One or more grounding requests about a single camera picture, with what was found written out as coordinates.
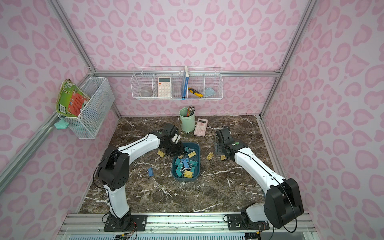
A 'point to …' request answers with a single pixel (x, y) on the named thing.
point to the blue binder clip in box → (186, 164)
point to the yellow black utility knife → (195, 92)
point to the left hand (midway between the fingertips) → (184, 150)
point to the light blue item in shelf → (209, 91)
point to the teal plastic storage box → (196, 147)
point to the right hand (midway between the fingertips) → (224, 146)
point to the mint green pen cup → (188, 123)
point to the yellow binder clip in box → (188, 174)
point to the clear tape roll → (145, 93)
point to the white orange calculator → (164, 87)
